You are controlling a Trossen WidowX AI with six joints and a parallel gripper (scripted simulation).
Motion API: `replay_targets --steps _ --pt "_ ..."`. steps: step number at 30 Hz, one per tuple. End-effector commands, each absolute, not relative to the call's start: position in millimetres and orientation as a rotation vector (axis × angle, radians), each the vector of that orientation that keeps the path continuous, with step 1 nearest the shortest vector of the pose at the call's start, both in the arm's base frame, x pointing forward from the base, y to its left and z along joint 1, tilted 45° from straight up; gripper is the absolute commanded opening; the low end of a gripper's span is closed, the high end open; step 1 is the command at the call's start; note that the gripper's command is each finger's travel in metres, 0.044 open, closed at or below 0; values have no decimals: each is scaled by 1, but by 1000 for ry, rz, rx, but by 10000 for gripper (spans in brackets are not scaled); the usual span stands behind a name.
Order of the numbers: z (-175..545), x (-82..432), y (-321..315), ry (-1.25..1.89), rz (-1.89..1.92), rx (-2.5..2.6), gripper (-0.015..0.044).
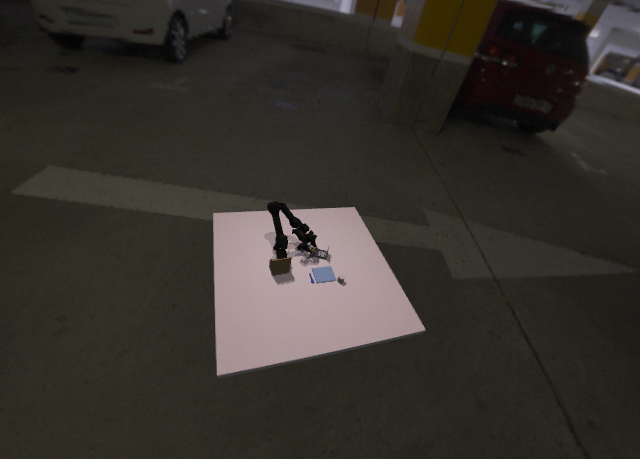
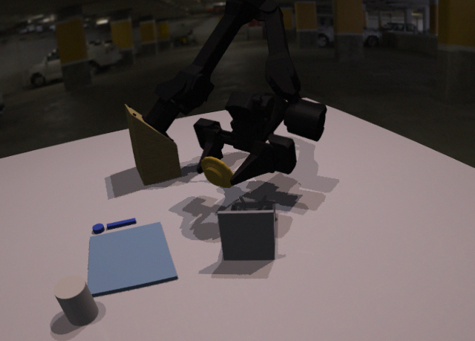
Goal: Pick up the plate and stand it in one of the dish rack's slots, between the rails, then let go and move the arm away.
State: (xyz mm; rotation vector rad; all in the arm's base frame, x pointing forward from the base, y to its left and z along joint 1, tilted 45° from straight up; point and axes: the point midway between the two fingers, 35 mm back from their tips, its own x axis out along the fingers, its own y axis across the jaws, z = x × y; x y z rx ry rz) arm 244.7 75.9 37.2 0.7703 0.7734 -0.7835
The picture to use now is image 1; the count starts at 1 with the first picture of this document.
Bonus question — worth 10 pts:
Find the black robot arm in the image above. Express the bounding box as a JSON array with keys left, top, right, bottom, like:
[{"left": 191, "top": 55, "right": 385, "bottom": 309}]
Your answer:
[{"left": 267, "top": 201, "right": 314, "bottom": 259}]

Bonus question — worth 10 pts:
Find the blue flat square slab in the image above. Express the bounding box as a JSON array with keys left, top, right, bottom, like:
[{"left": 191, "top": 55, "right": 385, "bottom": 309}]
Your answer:
[{"left": 312, "top": 266, "right": 336, "bottom": 283}]

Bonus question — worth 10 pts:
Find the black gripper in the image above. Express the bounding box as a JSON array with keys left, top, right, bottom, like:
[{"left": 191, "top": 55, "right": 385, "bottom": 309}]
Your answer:
[{"left": 297, "top": 233, "right": 317, "bottom": 253}]

